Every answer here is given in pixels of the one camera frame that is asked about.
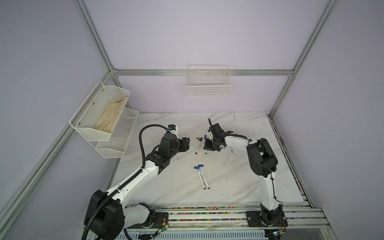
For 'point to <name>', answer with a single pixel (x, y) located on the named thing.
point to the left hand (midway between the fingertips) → (185, 140)
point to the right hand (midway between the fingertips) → (203, 147)
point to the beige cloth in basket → (108, 117)
